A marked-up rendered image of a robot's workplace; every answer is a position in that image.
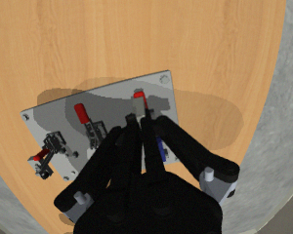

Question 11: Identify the blue rectangular plate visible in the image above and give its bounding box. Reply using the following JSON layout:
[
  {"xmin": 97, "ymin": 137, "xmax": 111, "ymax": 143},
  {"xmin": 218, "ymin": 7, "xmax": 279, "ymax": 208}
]
[{"xmin": 156, "ymin": 136, "xmax": 166, "ymax": 162}]

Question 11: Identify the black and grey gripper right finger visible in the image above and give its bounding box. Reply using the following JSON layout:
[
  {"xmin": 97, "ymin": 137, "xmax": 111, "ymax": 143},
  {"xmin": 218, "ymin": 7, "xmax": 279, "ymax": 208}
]
[{"xmin": 138, "ymin": 97, "xmax": 240, "ymax": 215}]

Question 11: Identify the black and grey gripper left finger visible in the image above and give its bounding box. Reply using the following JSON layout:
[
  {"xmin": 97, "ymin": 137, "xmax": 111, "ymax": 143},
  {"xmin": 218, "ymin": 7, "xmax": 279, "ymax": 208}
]
[{"xmin": 54, "ymin": 97, "xmax": 143, "ymax": 223}]

